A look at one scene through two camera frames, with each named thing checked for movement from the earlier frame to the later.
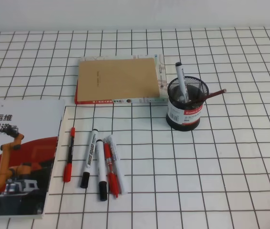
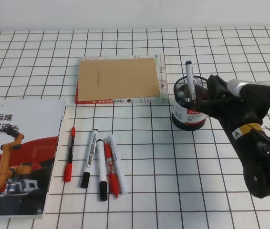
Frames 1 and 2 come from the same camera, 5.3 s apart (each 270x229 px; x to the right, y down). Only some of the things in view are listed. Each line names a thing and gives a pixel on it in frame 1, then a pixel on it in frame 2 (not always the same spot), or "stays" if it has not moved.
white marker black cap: (101, 170) stays
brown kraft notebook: (110, 79) stays
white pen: (116, 163) stays
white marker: (183, 86) -> (190, 73)
